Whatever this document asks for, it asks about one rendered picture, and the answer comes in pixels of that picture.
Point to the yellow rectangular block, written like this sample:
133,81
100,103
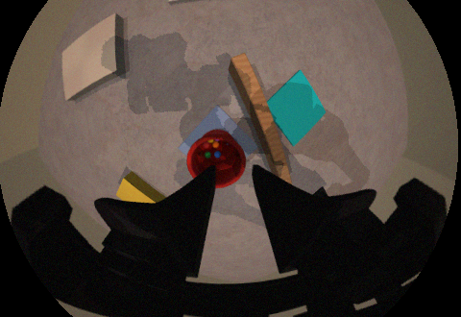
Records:
134,189

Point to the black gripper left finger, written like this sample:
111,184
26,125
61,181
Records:
180,221

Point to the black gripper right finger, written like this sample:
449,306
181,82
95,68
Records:
294,219

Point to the brown rectangular bar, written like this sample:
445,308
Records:
246,82

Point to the tan flat rectangular block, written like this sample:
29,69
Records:
94,58

